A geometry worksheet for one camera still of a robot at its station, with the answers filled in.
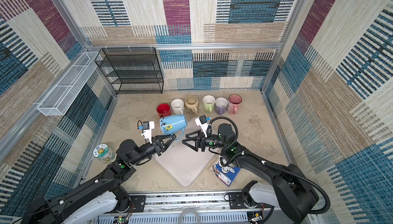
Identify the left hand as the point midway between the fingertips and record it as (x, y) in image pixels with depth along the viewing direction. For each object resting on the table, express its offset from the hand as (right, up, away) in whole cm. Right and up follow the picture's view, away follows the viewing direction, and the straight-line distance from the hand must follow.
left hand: (175, 135), depth 68 cm
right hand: (+4, -3, +3) cm, 6 cm away
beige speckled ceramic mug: (+6, +14, +35) cm, 38 cm away
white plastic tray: (+2, -19, +17) cm, 26 cm away
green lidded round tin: (-39, -12, +14) cm, 43 cm away
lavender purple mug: (+26, +14, +41) cm, 50 cm away
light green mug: (+17, +16, +37) cm, 43 cm away
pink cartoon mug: (+34, +16, +37) cm, 53 cm away
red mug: (-14, +11, +37) cm, 41 cm away
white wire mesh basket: (-53, +17, +4) cm, 56 cm away
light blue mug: (-1, +5, -4) cm, 6 cm away
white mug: (-3, +12, +32) cm, 35 cm away
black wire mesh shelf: (-37, +38, +41) cm, 67 cm away
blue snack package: (+25, -22, +12) cm, 35 cm away
